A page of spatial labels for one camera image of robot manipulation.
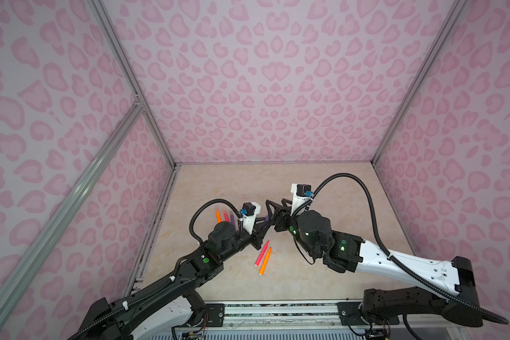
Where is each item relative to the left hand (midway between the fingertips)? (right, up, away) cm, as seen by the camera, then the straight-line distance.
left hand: (272, 218), depth 69 cm
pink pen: (-4, -18, +19) cm, 26 cm away
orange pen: (-2, -20, +16) cm, 26 cm away
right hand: (0, +6, -4) cm, 7 cm away
